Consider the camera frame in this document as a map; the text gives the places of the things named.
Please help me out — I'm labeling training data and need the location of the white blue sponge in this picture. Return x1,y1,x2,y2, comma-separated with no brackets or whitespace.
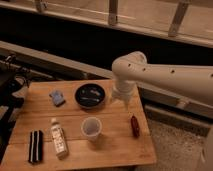
49,90,65,107

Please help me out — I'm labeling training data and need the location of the wooden table board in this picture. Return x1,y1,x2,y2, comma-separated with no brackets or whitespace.
0,81,156,171

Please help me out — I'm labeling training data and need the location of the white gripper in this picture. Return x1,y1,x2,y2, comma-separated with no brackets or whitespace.
111,80,136,109

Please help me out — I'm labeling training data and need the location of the red pocket knife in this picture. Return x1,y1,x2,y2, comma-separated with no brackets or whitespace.
131,115,140,138

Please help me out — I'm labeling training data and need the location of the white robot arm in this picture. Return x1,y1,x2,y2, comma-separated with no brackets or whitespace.
112,51,213,119

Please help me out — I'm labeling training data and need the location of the clear plastic cup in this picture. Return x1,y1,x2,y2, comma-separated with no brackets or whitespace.
81,117,102,141

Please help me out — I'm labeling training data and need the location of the dark ceramic bowl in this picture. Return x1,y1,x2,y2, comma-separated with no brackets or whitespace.
75,83,105,108

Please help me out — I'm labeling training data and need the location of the black chair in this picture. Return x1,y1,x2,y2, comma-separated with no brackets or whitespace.
0,55,29,162

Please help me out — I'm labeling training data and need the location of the black white striped cloth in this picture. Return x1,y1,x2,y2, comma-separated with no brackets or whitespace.
28,130,43,164

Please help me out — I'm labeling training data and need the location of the white plastic bottle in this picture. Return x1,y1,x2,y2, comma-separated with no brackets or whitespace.
51,118,68,159

